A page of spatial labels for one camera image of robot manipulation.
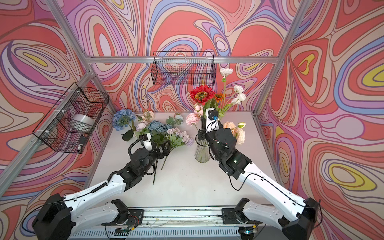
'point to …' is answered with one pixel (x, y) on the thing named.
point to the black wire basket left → (67, 126)
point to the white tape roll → (82, 123)
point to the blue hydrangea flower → (122, 117)
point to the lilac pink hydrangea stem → (175, 138)
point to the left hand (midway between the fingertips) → (166, 141)
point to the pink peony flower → (193, 118)
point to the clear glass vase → (202, 153)
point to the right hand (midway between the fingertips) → (203, 119)
